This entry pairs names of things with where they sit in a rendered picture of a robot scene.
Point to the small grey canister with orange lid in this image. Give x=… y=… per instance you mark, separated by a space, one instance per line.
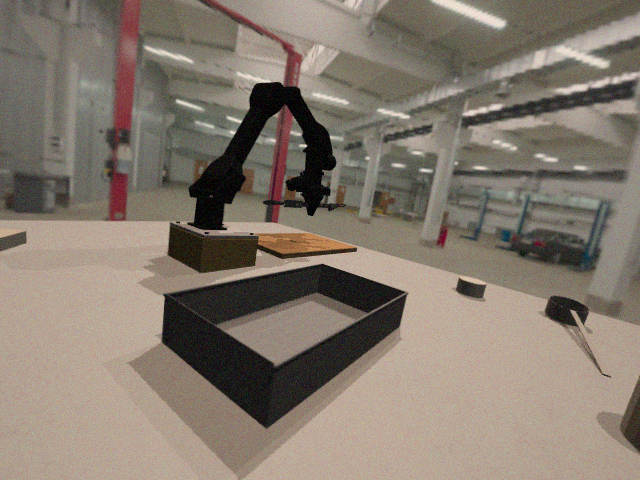
x=630 y=423

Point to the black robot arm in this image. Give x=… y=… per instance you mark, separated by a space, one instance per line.
x=224 y=177

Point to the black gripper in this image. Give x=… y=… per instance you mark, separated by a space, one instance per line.
x=313 y=194

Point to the short grey cylinder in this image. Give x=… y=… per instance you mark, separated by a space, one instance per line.
x=471 y=287

